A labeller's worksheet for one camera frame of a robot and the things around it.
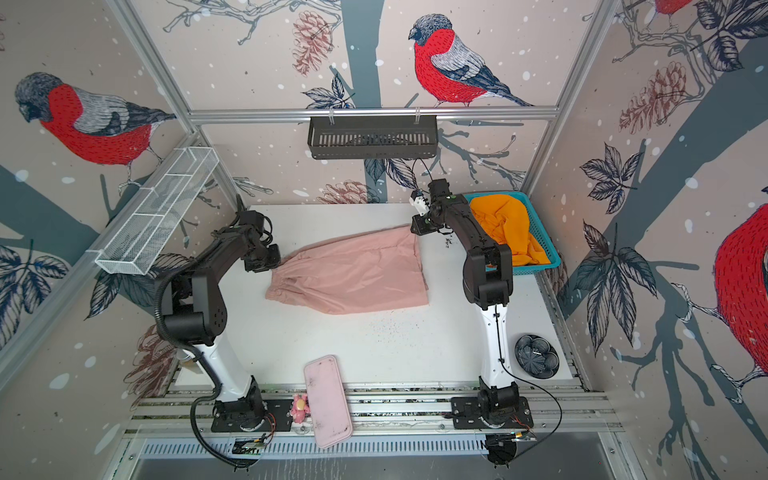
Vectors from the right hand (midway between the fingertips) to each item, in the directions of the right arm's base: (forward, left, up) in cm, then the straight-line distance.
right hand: (416, 229), depth 102 cm
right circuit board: (-58, -25, -9) cm, 64 cm away
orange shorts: (+5, -32, 0) cm, 32 cm away
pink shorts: (-15, +15, -5) cm, 21 cm away
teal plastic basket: (+2, -43, -2) cm, 43 cm away
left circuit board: (-63, +41, -10) cm, 76 cm away
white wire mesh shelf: (-22, +69, +24) cm, 76 cm away
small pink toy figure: (-55, +29, -6) cm, 62 cm away
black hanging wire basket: (+27, +17, +20) cm, 38 cm away
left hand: (-16, +47, +1) cm, 50 cm away
